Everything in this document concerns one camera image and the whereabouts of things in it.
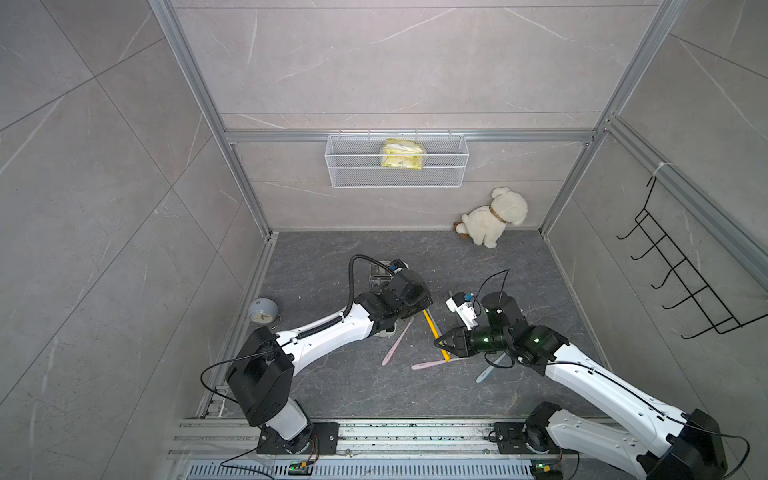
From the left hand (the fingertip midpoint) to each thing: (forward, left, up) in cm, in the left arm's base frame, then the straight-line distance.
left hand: (436, 290), depth 80 cm
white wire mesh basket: (+46, +23, +11) cm, 53 cm away
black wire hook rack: (-12, -55, +12) cm, 57 cm away
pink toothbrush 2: (-13, +4, -19) cm, 24 cm away
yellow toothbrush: (-12, +2, -1) cm, 12 cm away
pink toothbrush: (-7, +11, -19) cm, 23 cm away
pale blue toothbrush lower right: (-17, -13, -19) cm, 29 cm away
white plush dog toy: (+34, -24, -9) cm, 42 cm away
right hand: (-14, +1, -3) cm, 14 cm away
